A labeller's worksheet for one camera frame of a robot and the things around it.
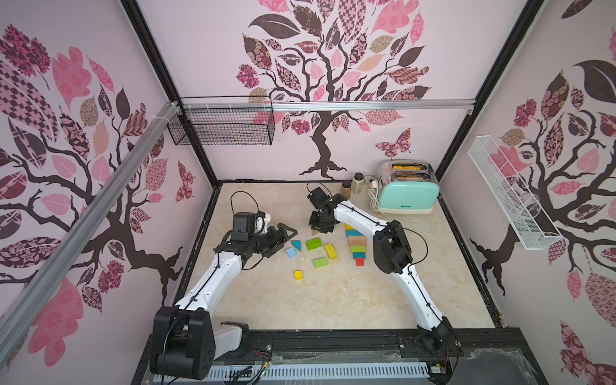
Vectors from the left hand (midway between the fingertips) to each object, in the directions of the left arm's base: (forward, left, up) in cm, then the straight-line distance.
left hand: (290, 242), depth 81 cm
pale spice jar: (+36, -30, -7) cm, 47 cm away
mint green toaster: (+26, -48, +1) cm, 54 cm away
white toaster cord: (+27, -35, -6) cm, 45 cm away
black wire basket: (+67, +37, +3) cm, 76 cm away
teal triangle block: (+8, -2, -15) cm, 17 cm away
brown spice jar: (+32, -24, -9) cm, 41 cm away
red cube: (-1, -26, -13) cm, 29 cm away
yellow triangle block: (-1, -19, +11) cm, 22 cm away
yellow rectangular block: (+3, -15, -12) cm, 20 cm away
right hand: (+14, -9, -13) cm, 21 cm away
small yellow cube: (-6, -2, -13) cm, 15 cm away
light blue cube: (+3, +1, -13) cm, 13 cm away
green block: (+7, -8, -14) cm, 17 cm away
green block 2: (-1, -11, -15) cm, 19 cm away
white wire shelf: (-5, -70, +17) cm, 72 cm away
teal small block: (0, -26, -11) cm, 28 cm away
